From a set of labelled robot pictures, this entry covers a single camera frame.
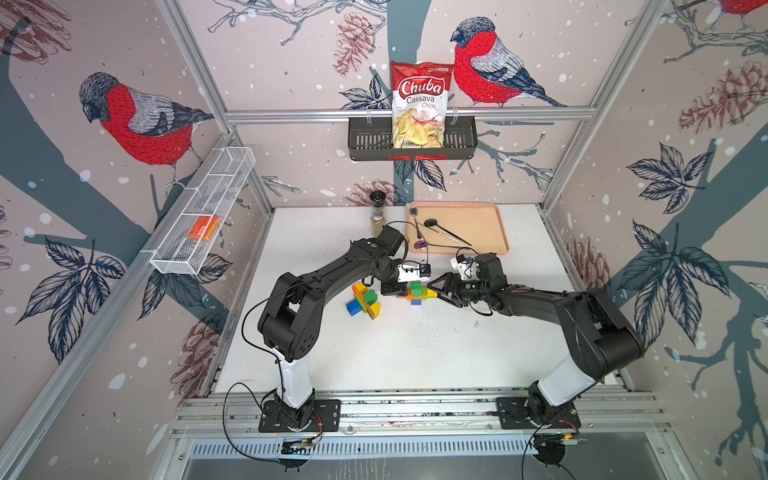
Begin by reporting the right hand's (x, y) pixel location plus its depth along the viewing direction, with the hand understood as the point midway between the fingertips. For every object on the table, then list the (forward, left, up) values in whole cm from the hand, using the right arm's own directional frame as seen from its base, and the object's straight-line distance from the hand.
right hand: (432, 289), depth 89 cm
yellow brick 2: (-2, +1, 0) cm, 2 cm away
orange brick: (-2, +7, -1) cm, 7 cm away
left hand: (+3, +7, +2) cm, 8 cm away
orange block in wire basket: (+1, +59, +25) cm, 64 cm away
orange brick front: (+2, +24, -6) cm, 25 cm away
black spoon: (+32, -2, -6) cm, 33 cm away
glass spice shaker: (+35, +19, +4) cm, 40 cm away
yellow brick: (-8, +20, +13) cm, 25 cm away
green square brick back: (-1, +5, +1) cm, 5 cm away
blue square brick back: (-1, +5, -5) cm, 7 cm away
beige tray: (+32, -11, -8) cm, 35 cm away
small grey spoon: (+38, +5, -6) cm, 39 cm away
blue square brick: (-4, +24, -6) cm, 25 cm away
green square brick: (0, +19, -6) cm, 20 cm away
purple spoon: (+24, +3, -8) cm, 25 cm away
